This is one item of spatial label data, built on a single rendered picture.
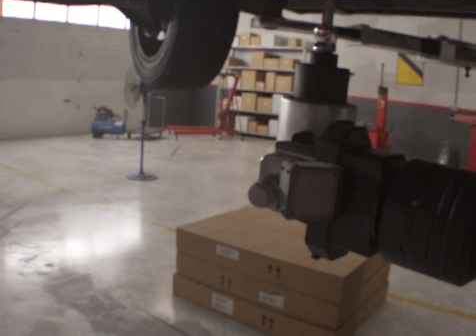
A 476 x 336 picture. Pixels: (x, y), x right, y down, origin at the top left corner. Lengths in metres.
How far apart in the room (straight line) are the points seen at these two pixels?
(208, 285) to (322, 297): 0.73
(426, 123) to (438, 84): 0.86
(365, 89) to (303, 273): 8.30
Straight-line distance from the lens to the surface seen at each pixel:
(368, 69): 10.40
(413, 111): 10.05
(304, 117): 0.52
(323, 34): 0.55
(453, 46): 1.75
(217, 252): 2.63
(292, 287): 2.41
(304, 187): 0.36
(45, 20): 10.13
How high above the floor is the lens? 1.32
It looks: 9 degrees down
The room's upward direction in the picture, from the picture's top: 4 degrees clockwise
